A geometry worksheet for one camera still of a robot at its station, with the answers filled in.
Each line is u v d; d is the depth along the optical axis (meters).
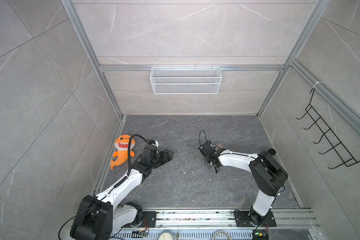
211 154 0.71
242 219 0.73
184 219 0.75
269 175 0.48
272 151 0.93
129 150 0.62
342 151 0.62
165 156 0.75
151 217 0.73
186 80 1.01
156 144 0.79
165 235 0.66
